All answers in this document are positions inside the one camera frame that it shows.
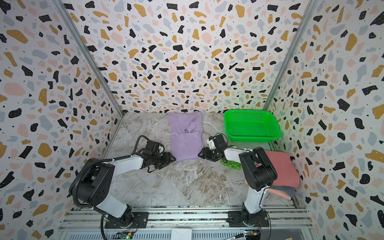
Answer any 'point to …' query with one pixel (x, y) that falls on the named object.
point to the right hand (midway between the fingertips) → (199, 153)
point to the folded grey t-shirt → (289, 190)
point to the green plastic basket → (251, 126)
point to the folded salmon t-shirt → (279, 193)
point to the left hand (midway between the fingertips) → (173, 158)
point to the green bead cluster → (231, 164)
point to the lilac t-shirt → (187, 137)
